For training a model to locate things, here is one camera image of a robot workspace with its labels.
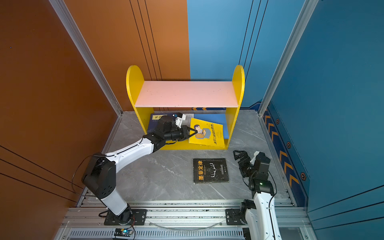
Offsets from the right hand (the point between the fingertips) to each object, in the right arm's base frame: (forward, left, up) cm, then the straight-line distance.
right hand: (234, 156), depth 81 cm
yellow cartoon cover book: (+11, +14, +7) cm, 19 cm away
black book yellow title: (-2, +13, -12) cm, 18 cm away
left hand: (+9, +19, +11) cm, 24 cm away
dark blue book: (+20, +46, +7) cm, 51 cm away
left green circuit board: (-32, +57, -14) cm, 67 cm away
